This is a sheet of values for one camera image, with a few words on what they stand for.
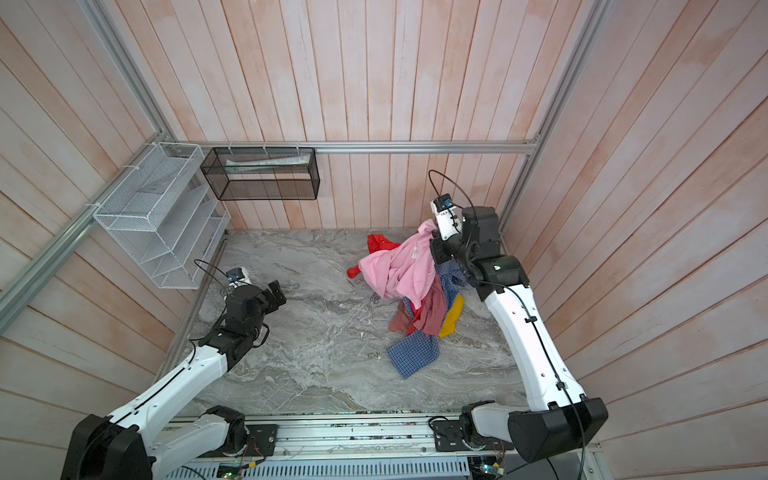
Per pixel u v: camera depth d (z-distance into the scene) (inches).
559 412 14.8
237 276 27.7
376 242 34.7
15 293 20.2
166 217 28.9
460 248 22.9
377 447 28.8
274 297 30.0
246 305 24.2
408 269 31.1
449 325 35.7
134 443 15.8
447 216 23.8
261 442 28.8
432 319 32.3
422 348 34.3
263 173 41.0
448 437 28.8
